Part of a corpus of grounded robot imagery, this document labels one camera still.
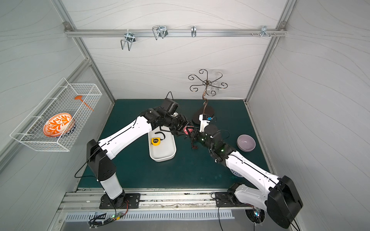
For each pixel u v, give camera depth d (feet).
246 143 3.05
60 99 2.31
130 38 2.57
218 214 2.27
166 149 2.99
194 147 3.05
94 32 2.55
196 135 2.21
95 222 2.23
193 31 2.37
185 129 2.47
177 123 2.22
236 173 2.68
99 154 1.44
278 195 1.29
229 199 2.17
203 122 2.27
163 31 2.49
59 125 2.09
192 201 2.46
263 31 2.51
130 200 2.42
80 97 2.58
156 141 3.06
